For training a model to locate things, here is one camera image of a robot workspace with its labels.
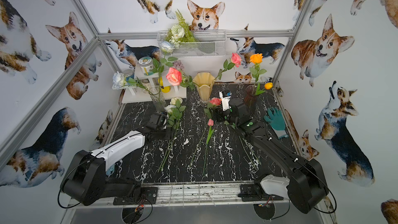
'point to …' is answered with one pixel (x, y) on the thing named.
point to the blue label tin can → (129, 73)
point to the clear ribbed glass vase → (159, 100)
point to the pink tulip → (211, 123)
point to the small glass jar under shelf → (146, 85)
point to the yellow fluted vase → (204, 81)
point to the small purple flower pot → (178, 64)
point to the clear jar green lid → (146, 65)
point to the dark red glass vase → (251, 99)
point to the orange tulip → (267, 86)
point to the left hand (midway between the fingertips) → (168, 128)
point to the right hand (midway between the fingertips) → (219, 102)
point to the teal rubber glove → (276, 118)
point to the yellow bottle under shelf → (165, 89)
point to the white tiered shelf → (134, 94)
